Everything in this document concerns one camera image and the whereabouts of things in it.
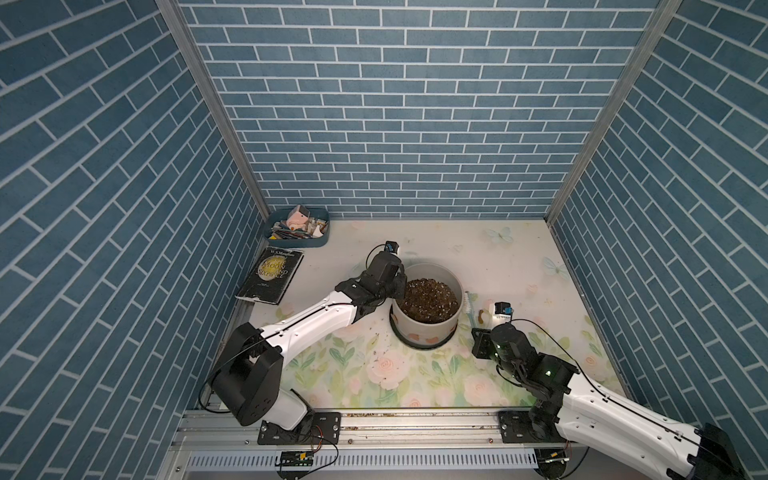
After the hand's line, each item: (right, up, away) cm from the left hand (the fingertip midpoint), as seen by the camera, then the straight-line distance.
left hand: (408, 278), depth 85 cm
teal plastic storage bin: (-34, +14, +24) cm, 43 cm away
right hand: (+17, -15, -4) cm, 23 cm away
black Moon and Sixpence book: (-47, -1, +17) cm, 50 cm away
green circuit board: (-28, -42, -13) cm, 52 cm away
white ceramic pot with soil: (+6, -9, 0) cm, 11 cm away
